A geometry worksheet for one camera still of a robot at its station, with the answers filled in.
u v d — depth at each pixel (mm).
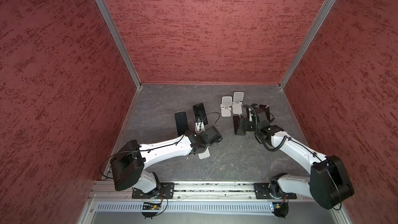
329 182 411
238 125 812
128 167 415
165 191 743
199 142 586
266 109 1067
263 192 739
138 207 708
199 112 903
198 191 758
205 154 850
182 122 856
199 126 721
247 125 793
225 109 1025
